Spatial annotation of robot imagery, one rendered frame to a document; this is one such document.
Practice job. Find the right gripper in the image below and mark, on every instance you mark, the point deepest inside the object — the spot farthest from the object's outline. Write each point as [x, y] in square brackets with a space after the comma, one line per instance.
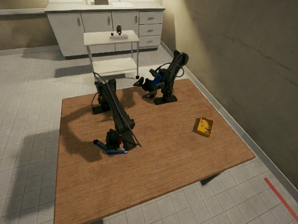
[112, 141]

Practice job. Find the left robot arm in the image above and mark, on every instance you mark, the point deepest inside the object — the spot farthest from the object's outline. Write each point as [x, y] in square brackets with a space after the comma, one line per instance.
[167, 78]

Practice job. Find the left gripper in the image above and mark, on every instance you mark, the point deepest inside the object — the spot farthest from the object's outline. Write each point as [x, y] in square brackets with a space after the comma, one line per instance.
[150, 85]

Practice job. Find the yellow tray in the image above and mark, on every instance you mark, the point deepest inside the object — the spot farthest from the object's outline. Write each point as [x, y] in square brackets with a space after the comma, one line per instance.
[203, 128]

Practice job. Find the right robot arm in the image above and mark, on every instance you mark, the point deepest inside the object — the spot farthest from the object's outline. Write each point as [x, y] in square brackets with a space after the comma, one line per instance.
[109, 101]

